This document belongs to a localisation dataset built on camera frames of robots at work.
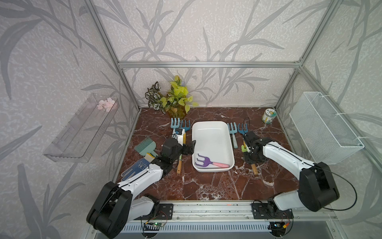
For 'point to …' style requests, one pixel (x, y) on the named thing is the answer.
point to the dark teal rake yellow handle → (243, 131)
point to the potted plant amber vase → (175, 101)
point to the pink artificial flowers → (107, 104)
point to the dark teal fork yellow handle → (186, 128)
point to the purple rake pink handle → (206, 161)
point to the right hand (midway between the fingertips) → (250, 159)
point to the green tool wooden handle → (179, 164)
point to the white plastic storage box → (213, 151)
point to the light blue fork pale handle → (175, 125)
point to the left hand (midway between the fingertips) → (188, 140)
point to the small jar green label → (268, 115)
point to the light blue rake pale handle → (233, 130)
